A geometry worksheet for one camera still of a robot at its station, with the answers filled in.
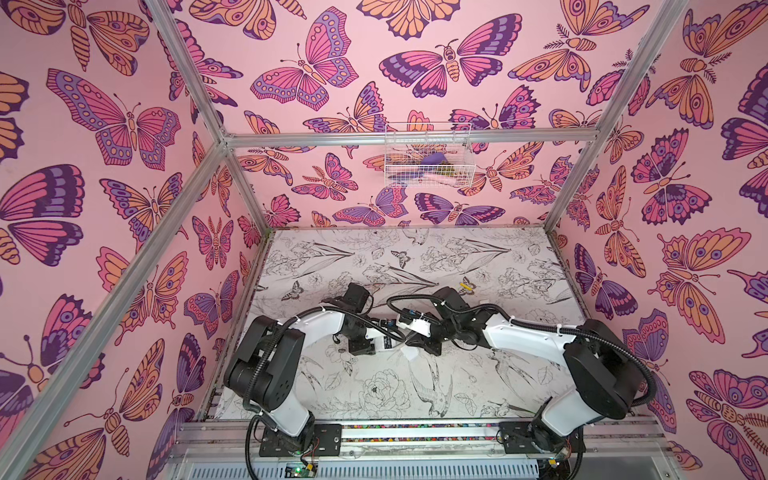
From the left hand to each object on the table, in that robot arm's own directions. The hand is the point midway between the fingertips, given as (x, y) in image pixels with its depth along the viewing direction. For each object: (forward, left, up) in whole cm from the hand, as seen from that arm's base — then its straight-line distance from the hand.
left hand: (371, 336), depth 91 cm
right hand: (-3, -11, +7) cm, 14 cm away
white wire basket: (+49, -11, +35) cm, 62 cm away
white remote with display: (-2, -4, +1) cm, 5 cm away
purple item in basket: (+45, -20, +32) cm, 59 cm away
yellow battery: (+18, -32, 0) cm, 37 cm away
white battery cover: (-5, -12, 0) cm, 13 cm away
